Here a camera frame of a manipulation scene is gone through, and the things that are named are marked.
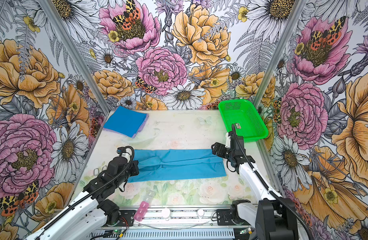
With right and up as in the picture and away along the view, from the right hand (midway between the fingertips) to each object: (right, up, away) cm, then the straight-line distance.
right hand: (217, 152), depth 86 cm
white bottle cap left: (-27, -25, -16) cm, 40 cm away
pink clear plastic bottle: (-39, -26, -10) cm, 48 cm away
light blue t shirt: (-29, -8, +4) cm, 30 cm away
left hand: (-44, -6, -5) cm, 44 cm away
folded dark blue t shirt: (-63, +18, +25) cm, 70 cm away
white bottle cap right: (-11, -26, -15) cm, 31 cm away
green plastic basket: (+27, +24, +36) cm, 52 cm away
